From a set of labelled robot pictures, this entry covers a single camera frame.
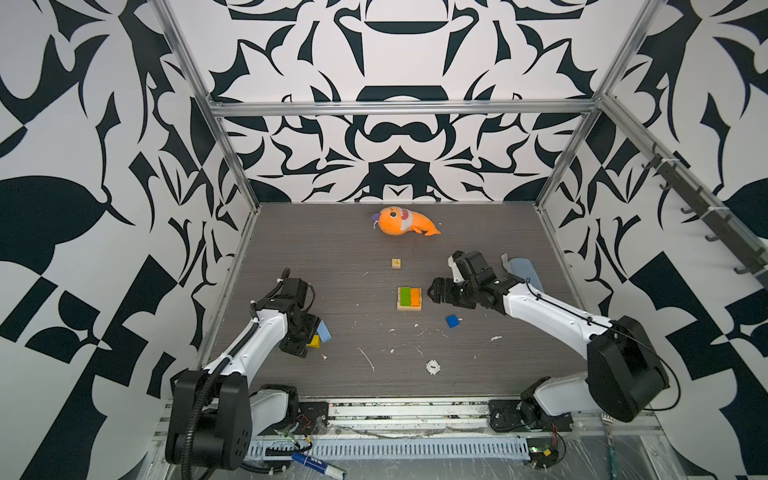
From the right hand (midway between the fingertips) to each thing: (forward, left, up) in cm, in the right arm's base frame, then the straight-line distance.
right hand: (438, 292), depth 86 cm
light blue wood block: (-8, +33, -7) cm, 35 cm away
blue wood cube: (-5, -5, -10) cm, 12 cm away
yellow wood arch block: (-12, +35, -6) cm, 37 cm away
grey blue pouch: (+12, -30, -8) cm, 34 cm away
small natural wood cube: (+15, +12, -8) cm, 20 cm away
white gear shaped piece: (-18, +2, -9) cm, 20 cm away
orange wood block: (+2, +6, -7) cm, 10 cm away
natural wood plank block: (-1, +11, -7) cm, 13 cm away
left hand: (-8, +35, -5) cm, 37 cm away
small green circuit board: (-37, -21, -11) cm, 44 cm away
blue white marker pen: (-39, +30, -7) cm, 50 cm away
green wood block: (+3, +9, -7) cm, 12 cm away
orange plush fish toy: (+28, +12, 0) cm, 31 cm away
